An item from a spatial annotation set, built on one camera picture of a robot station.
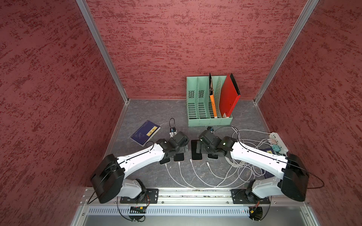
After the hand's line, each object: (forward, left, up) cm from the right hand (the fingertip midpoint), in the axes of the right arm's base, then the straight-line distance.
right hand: (203, 150), depth 82 cm
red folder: (+34, -21, +11) cm, 41 cm away
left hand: (+2, +15, -2) cm, 15 cm away
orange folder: (+26, -6, +20) cm, 33 cm away
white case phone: (-1, +5, -8) cm, 9 cm away
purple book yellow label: (+17, +39, -7) cm, 43 cm away
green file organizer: (+40, -2, -7) cm, 40 cm away
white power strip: (+12, -54, -10) cm, 56 cm away
